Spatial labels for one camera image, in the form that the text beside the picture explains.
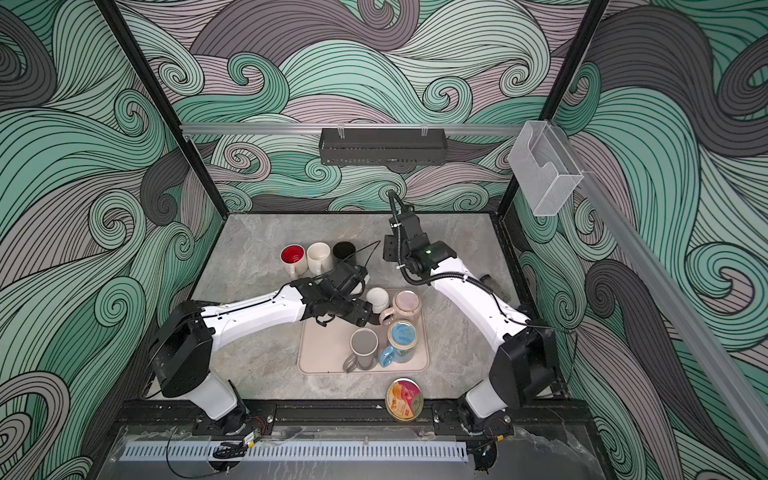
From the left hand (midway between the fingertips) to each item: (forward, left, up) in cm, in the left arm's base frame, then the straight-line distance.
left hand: (364, 308), depth 84 cm
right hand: (+14, -8, +13) cm, 21 cm away
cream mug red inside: (+21, +26, -6) cm, 34 cm away
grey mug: (-12, -1, +2) cm, 12 cm away
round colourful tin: (-22, -11, -5) cm, 25 cm away
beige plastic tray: (-8, +12, -11) cm, 18 cm away
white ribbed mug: (+22, +17, -7) cm, 29 cm away
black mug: (+21, +8, -1) cm, 22 cm away
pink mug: (-2, -12, +5) cm, 13 cm away
